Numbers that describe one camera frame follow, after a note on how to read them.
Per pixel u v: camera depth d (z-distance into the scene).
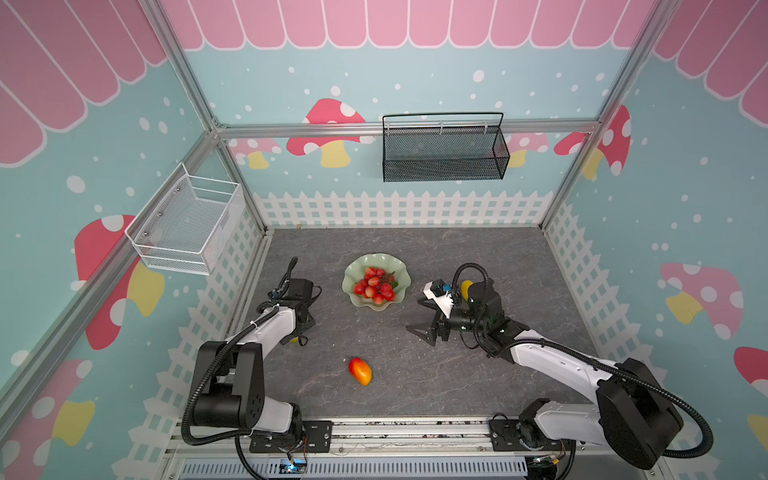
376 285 0.97
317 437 0.75
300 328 0.65
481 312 0.62
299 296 0.74
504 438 0.73
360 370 0.81
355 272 1.02
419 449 0.74
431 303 0.69
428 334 0.69
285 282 0.77
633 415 0.41
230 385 0.44
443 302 0.69
